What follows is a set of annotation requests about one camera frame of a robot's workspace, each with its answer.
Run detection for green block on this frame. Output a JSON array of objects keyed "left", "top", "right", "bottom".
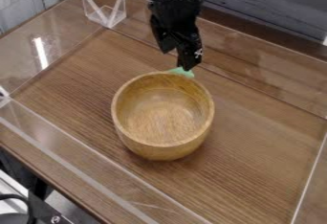
[{"left": 168, "top": 67, "right": 195, "bottom": 78}]

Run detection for clear acrylic corner bracket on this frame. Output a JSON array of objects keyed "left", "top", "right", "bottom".
[{"left": 81, "top": 0, "right": 127, "bottom": 29}]

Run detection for brown wooden bowl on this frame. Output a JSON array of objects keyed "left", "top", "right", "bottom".
[{"left": 111, "top": 72, "right": 215, "bottom": 161}]

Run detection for black metal bracket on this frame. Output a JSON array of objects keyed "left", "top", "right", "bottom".
[{"left": 28, "top": 192, "right": 73, "bottom": 224}]

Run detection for black cable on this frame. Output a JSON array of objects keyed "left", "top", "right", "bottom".
[{"left": 0, "top": 193, "right": 37, "bottom": 224}]

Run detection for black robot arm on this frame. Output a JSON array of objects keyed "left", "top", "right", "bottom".
[{"left": 148, "top": 0, "right": 203, "bottom": 71}]

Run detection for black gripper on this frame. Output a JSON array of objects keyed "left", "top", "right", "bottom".
[{"left": 148, "top": 0, "right": 203, "bottom": 71}]

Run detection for clear acrylic tray walls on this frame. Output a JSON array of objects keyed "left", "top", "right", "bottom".
[{"left": 0, "top": 0, "right": 327, "bottom": 224}]

